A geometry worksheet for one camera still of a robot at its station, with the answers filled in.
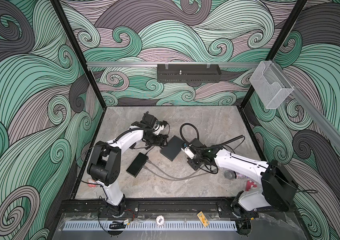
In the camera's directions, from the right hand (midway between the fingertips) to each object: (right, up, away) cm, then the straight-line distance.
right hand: (191, 160), depth 85 cm
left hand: (-17, +10, +3) cm, 20 cm away
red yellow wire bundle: (-31, -23, -14) cm, 41 cm away
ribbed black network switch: (-33, -3, +2) cm, 33 cm away
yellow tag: (+3, -23, -16) cm, 28 cm away
